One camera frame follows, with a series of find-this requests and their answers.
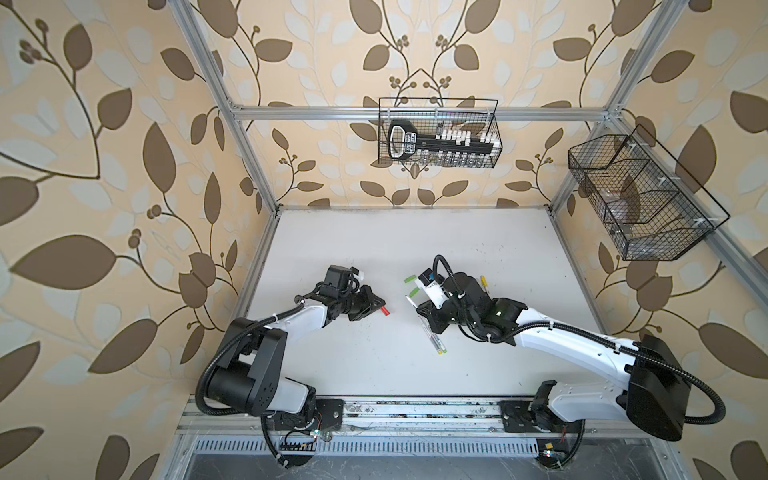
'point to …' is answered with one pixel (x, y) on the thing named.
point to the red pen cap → (385, 311)
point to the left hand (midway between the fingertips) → (381, 299)
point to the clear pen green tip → (441, 344)
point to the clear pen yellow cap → (484, 281)
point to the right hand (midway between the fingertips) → (419, 308)
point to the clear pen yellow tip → (430, 336)
